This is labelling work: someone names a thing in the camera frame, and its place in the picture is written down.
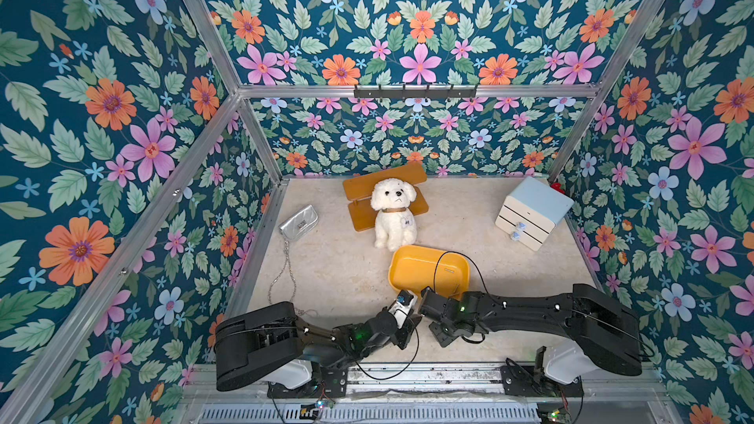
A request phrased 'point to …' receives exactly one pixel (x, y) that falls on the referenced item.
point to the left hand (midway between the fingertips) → (421, 315)
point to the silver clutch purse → (299, 222)
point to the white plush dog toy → (396, 225)
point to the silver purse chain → (277, 275)
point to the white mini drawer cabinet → (532, 211)
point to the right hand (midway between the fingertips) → (440, 330)
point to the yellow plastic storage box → (411, 268)
